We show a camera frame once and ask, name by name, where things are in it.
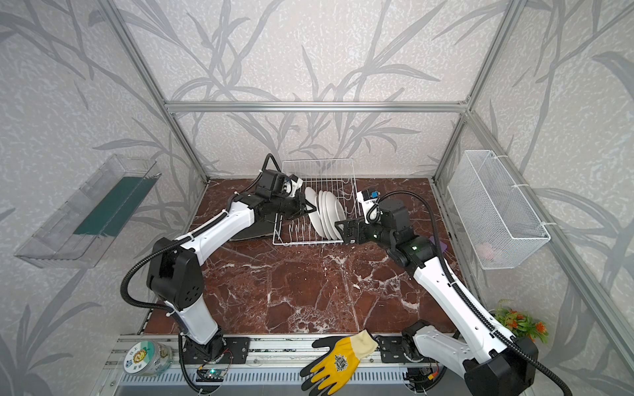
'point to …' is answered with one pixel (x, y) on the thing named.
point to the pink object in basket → (486, 251)
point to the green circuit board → (210, 375)
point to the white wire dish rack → (336, 176)
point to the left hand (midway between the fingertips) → (318, 201)
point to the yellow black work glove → (337, 366)
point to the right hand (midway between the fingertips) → (348, 213)
